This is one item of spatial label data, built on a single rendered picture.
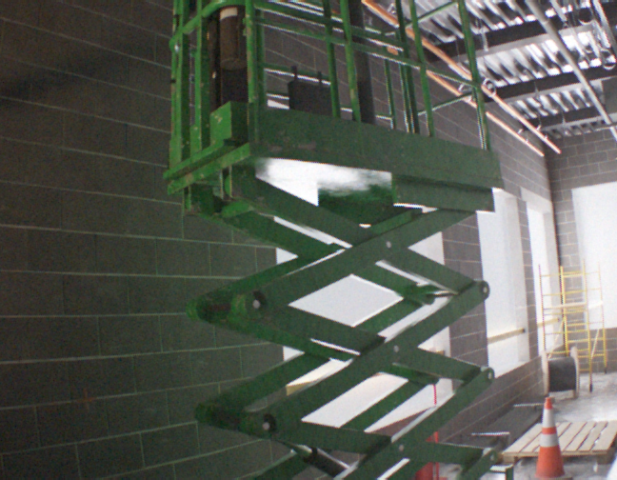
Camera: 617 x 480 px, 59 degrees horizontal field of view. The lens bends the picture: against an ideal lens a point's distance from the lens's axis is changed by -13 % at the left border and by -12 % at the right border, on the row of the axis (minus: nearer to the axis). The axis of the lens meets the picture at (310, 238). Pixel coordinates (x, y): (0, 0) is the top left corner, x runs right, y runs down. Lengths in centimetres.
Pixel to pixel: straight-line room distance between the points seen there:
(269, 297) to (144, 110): 157
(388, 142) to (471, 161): 58
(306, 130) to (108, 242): 126
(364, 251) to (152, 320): 125
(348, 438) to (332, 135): 121
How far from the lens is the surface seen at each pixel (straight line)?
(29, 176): 291
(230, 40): 242
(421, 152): 273
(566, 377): 874
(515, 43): 681
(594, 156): 1165
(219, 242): 363
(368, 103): 289
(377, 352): 254
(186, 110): 254
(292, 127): 228
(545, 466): 516
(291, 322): 233
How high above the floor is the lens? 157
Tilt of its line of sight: 7 degrees up
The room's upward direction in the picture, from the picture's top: 4 degrees counter-clockwise
